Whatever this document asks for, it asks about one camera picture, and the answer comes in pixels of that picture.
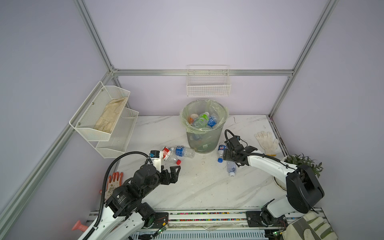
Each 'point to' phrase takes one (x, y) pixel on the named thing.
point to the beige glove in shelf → (109, 115)
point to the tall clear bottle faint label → (231, 167)
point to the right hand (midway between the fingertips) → (229, 154)
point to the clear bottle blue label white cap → (182, 151)
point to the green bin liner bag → (201, 106)
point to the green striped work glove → (310, 227)
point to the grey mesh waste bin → (206, 142)
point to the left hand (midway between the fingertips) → (171, 168)
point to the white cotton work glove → (269, 145)
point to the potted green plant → (301, 159)
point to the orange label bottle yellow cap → (192, 117)
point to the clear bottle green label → (202, 121)
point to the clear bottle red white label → (168, 155)
